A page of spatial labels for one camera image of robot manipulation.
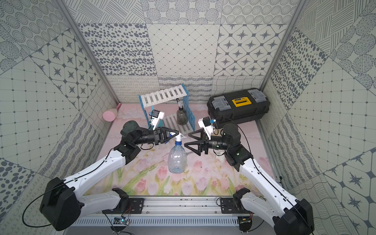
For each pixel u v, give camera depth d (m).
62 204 0.39
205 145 0.56
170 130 0.64
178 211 0.73
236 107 0.95
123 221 0.70
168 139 0.63
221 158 0.88
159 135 0.60
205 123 0.57
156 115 0.61
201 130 0.66
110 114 1.07
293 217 0.37
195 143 0.57
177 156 0.62
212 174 0.84
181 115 0.99
